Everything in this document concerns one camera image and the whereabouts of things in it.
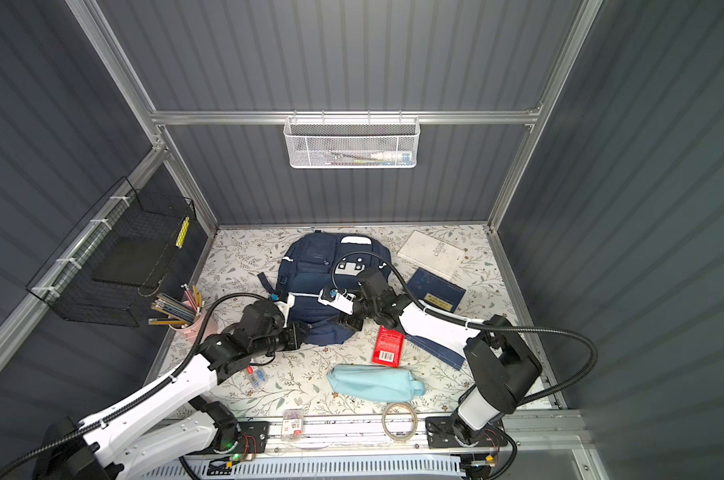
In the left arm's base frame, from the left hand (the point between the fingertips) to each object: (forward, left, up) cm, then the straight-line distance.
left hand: (311, 330), depth 79 cm
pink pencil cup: (+4, +34, -4) cm, 35 cm away
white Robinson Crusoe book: (+33, -41, -10) cm, 53 cm away
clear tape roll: (-20, -26, -11) cm, 35 cm away
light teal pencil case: (-12, -16, -9) cm, 22 cm away
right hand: (+6, -7, 0) cm, 9 cm away
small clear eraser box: (-20, +5, -11) cm, 23 cm away
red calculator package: (-1, -21, -11) cm, 24 cm away
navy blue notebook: (+16, -41, -11) cm, 45 cm away
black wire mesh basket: (+16, +47, +17) cm, 52 cm away
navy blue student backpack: (+24, +1, -8) cm, 25 cm away
